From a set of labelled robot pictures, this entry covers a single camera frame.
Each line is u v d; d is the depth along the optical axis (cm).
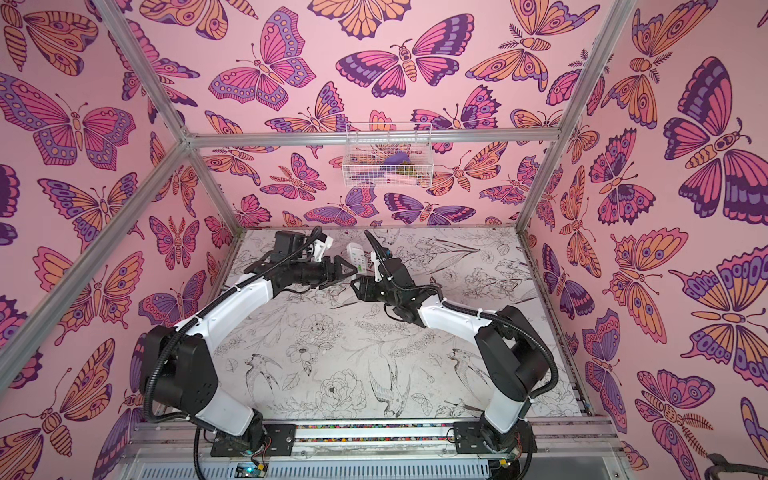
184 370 44
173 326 47
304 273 72
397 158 96
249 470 72
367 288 76
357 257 89
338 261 76
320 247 79
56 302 56
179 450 73
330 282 74
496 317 49
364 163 100
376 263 80
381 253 78
